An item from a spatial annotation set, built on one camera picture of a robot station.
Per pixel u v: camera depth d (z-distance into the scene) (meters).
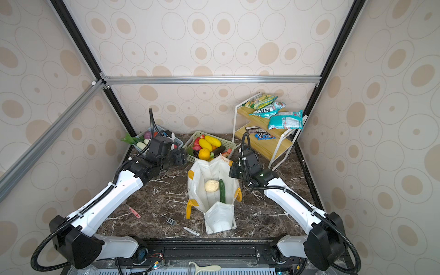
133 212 0.85
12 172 0.52
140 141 1.07
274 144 0.95
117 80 0.92
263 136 0.96
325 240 0.40
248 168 0.59
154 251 0.76
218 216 0.77
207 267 0.71
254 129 0.99
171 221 0.83
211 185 0.89
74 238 0.37
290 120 0.74
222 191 0.89
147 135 1.09
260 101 0.81
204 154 0.96
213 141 1.07
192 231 0.80
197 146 1.06
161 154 0.57
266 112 0.78
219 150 1.07
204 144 1.06
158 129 1.13
